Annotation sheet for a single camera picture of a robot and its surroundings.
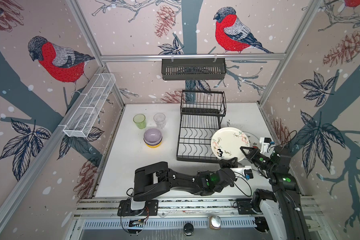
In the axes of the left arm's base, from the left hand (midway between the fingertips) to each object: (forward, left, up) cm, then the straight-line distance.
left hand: (236, 158), depth 72 cm
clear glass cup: (+37, +43, -15) cm, 59 cm away
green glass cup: (+33, +56, -11) cm, 66 cm away
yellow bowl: (+15, +45, -14) cm, 49 cm away
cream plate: (+10, +2, -3) cm, 11 cm away
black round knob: (-27, +24, -8) cm, 37 cm away
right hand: (+5, -3, 0) cm, 6 cm away
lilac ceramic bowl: (+21, +46, -13) cm, 52 cm away
